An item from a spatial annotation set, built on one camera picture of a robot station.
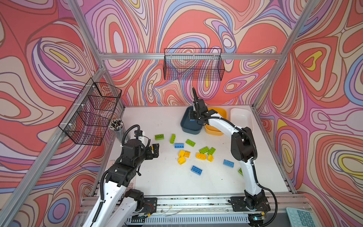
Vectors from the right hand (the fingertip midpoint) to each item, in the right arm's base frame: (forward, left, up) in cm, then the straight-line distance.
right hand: (192, 115), depth 100 cm
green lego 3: (-17, +2, -10) cm, 20 cm away
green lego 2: (-13, +14, -9) cm, 22 cm away
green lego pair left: (-23, -7, -10) cm, 26 cm away
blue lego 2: (-32, -22, -11) cm, 40 cm away
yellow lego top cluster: (-25, +8, -9) cm, 28 cm away
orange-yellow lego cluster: (-25, +5, -10) cm, 27 cm away
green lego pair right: (-23, -12, -10) cm, 28 cm away
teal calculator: (-61, -50, -10) cm, 80 cm away
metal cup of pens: (-13, +48, +7) cm, 50 cm away
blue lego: (-19, +10, -9) cm, 23 cm away
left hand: (-29, +23, +10) cm, 38 cm away
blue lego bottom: (-35, 0, -11) cm, 37 cm away
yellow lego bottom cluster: (-30, +8, -9) cm, 32 cm away
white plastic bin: (+5, -41, -10) cm, 42 cm away
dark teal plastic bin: (-6, +2, -6) cm, 8 cm away
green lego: (-12, +24, -8) cm, 28 cm away
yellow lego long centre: (-27, -4, -10) cm, 29 cm away
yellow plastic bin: (+8, -25, -7) cm, 27 cm away
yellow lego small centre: (-29, -10, -9) cm, 32 cm away
